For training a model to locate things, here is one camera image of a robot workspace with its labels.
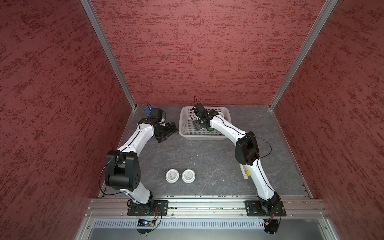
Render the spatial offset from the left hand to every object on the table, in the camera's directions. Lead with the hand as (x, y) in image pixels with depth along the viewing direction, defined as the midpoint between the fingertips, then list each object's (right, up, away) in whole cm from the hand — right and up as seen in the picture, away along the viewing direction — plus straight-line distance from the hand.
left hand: (173, 136), depth 88 cm
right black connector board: (+50, -42, -18) cm, 68 cm away
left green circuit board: (-13, -41, -16) cm, 46 cm away
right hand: (+18, +7, +12) cm, 23 cm away
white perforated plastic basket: (+9, +2, +16) cm, 19 cm away
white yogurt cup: (+10, -21, -9) cm, 25 cm away
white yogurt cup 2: (+1, -21, -9) cm, 23 cm away
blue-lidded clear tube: (-10, +15, -16) cm, 24 cm away
